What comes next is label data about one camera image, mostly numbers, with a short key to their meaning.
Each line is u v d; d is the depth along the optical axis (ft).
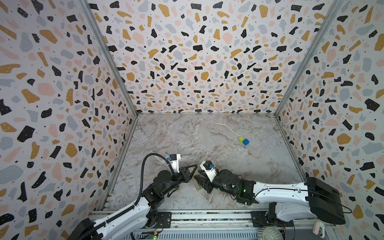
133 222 1.86
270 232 2.30
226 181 1.83
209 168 2.05
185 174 2.23
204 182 2.13
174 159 2.33
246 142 3.46
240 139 3.42
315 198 1.40
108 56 2.81
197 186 2.41
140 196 1.83
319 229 2.31
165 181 1.92
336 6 2.32
